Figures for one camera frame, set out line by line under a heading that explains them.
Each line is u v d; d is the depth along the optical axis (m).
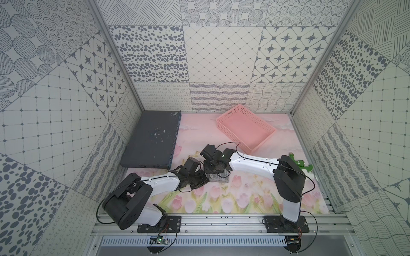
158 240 0.70
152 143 1.00
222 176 0.71
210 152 0.67
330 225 0.75
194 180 0.75
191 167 0.70
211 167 0.74
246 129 1.06
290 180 0.47
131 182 0.46
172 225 0.73
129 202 0.43
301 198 0.49
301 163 0.92
